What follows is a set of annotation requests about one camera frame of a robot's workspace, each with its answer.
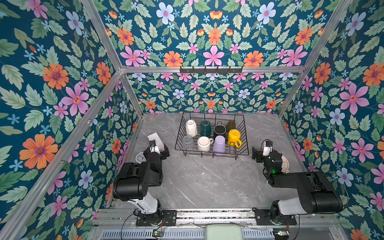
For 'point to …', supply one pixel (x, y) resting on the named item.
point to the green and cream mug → (205, 128)
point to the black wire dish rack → (214, 118)
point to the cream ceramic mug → (191, 128)
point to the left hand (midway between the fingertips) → (157, 141)
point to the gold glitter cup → (231, 125)
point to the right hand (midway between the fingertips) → (261, 147)
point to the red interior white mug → (204, 143)
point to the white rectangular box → (159, 146)
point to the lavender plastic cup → (219, 144)
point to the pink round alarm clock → (285, 165)
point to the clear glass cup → (188, 142)
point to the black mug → (219, 129)
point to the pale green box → (223, 231)
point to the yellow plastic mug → (233, 137)
